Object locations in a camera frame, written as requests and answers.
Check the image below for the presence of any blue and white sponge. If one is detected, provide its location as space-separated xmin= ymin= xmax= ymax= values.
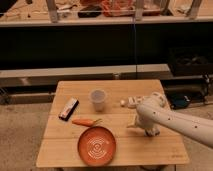
xmin=145 ymin=130 xmax=160 ymax=137

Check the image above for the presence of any white plastic bottle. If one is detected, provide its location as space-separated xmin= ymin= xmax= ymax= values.
xmin=120 ymin=96 xmax=145 ymax=109

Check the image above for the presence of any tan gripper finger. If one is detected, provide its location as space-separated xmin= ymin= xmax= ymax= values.
xmin=126 ymin=124 xmax=137 ymax=128

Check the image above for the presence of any orange toy carrot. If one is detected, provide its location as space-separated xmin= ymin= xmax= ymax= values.
xmin=72 ymin=119 xmax=102 ymax=127

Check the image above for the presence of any black crate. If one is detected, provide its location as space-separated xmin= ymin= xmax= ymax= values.
xmin=168 ymin=47 xmax=213 ymax=76

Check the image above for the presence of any long wooden shelf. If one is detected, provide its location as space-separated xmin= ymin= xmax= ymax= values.
xmin=0 ymin=64 xmax=171 ymax=87

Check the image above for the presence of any orange round plate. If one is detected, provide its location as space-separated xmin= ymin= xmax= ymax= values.
xmin=77 ymin=126 xmax=116 ymax=167

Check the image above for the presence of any translucent plastic cup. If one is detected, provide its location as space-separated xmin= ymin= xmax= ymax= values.
xmin=89 ymin=89 xmax=107 ymax=112

